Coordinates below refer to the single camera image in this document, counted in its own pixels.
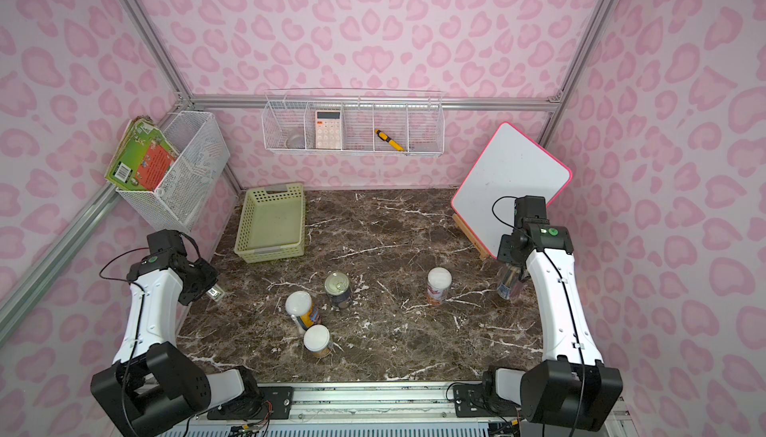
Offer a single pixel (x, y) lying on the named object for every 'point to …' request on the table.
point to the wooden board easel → (471, 237)
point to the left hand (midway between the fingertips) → (207, 278)
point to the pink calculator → (328, 130)
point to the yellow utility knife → (389, 140)
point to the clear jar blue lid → (512, 279)
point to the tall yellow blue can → (299, 305)
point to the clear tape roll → (294, 141)
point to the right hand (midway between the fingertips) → (515, 252)
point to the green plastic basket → (271, 223)
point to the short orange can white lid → (316, 339)
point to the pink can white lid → (439, 282)
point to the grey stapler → (215, 292)
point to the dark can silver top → (337, 285)
